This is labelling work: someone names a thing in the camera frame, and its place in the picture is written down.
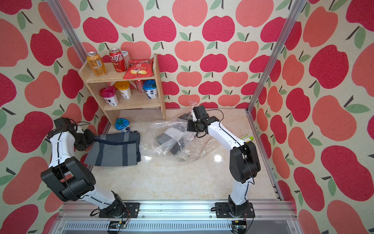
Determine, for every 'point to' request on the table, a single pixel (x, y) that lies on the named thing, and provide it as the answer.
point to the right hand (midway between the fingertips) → (189, 128)
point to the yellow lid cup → (123, 87)
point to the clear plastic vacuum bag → (194, 148)
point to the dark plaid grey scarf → (115, 149)
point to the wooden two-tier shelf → (147, 100)
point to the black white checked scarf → (174, 138)
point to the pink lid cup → (108, 93)
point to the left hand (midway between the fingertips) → (95, 139)
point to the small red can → (139, 85)
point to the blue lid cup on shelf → (150, 87)
